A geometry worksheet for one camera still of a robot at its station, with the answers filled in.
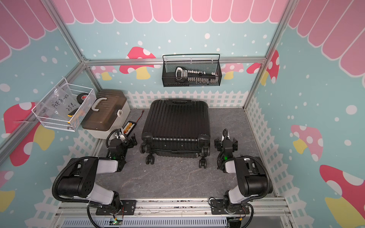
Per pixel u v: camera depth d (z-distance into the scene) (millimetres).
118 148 714
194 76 875
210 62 896
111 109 946
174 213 739
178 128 809
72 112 658
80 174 510
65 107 698
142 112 1173
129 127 1057
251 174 465
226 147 698
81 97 793
